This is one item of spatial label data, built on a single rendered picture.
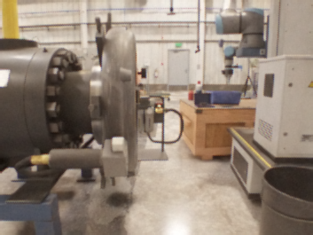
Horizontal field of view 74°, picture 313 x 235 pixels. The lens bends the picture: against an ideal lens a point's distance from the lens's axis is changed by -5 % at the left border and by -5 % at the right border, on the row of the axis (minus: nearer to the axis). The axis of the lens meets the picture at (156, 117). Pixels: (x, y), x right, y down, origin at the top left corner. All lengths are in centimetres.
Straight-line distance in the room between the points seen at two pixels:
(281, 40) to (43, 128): 145
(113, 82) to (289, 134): 86
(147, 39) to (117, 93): 1127
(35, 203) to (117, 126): 46
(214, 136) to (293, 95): 99
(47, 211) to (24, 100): 46
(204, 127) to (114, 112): 123
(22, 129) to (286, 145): 121
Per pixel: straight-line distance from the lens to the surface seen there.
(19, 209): 105
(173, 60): 1181
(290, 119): 119
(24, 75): 105
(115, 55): 87
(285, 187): 111
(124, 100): 82
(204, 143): 197
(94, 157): 82
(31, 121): 102
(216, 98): 218
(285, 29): 165
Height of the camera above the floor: 74
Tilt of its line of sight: 11 degrees down
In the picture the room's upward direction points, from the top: straight up
